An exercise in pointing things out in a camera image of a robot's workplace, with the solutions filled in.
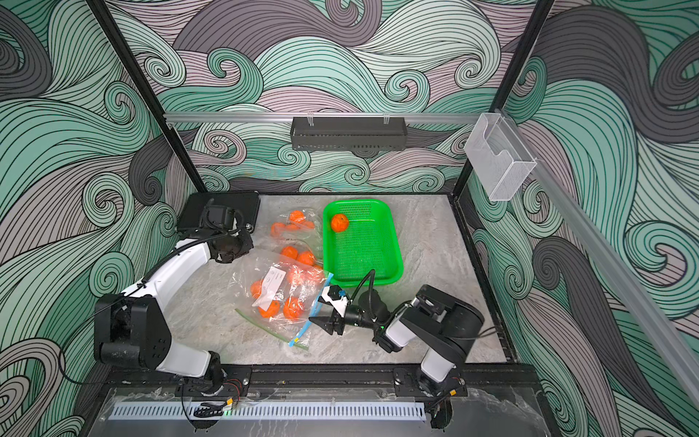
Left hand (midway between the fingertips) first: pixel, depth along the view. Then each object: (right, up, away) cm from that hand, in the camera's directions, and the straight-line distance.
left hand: (249, 242), depth 88 cm
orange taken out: (+30, +6, +13) cm, 33 cm away
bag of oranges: (+16, +6, +15) cm, 23 cm away
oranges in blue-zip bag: (+19, -9, -5) cm, 22 cm away
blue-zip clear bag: (+12, -13, -8) cm, 19 cm away
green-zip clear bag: (+13, -26, -6) cm, 30 cm away
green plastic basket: (+41, -2, +16) cm, 44 cm away
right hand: (+23, -19, -10) cm, 31 cm away
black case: (0, +10, -19) cm, 22 cm away
